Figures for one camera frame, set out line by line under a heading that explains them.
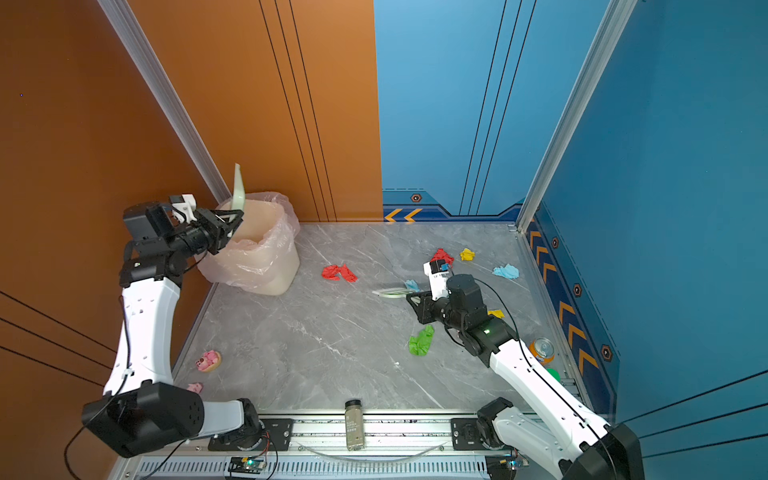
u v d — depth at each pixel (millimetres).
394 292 792
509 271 1048
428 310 668
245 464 709
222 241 658
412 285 1003
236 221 682
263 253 814
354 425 723
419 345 868
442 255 1083
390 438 750
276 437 734
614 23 706
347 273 1056
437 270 664
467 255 1096
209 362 828
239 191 692
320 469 697
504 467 708
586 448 387
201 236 612
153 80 794
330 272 1052
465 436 725
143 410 390
